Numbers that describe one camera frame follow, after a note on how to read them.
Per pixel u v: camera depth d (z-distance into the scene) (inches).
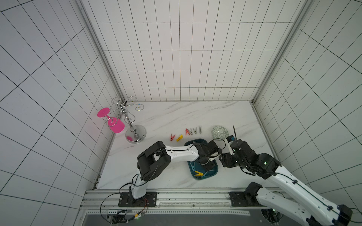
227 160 25.5
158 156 20.4
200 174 31.9
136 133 38.4
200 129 39.5
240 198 27.6
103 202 26.5
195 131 39.6
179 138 37.5
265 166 19.0
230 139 25.9
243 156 21.2
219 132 38.5
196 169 32.0
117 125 35.4
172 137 38.4
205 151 25.5
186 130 39.5
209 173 31.7
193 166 32.8
